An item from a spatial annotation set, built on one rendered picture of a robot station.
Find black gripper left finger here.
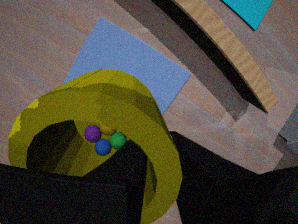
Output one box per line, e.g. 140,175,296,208
0,139,148,224

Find purple marble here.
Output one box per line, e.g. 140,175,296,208
84,124,102,144

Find green marble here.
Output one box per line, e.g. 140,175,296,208
109,131,128,149

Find blue marble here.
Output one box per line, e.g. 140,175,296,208
94,139,112,156

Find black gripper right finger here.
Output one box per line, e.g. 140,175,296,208
169,131,298,224

